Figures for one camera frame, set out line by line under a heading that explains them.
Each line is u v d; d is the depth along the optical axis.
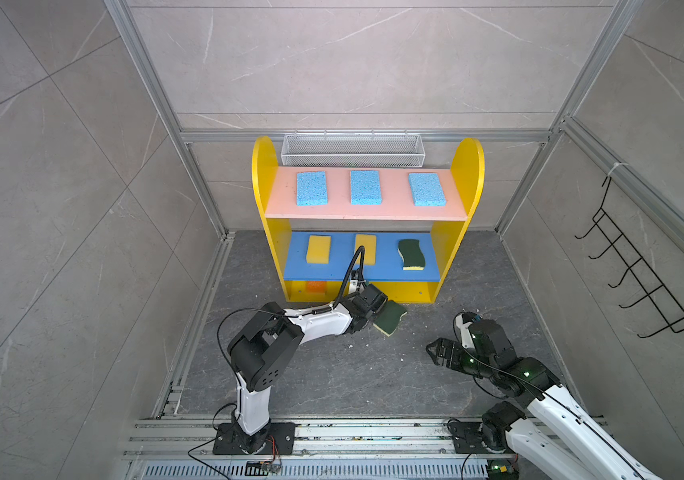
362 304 0.72
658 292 0.63
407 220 0.69
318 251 0.93
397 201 0.72
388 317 0.95
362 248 0.76
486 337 0.58
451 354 0.68
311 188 0.73
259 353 0.48
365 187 0.73
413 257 0.93
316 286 1.00
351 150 0.98
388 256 0.93
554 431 0.50
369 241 0.95
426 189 0.73
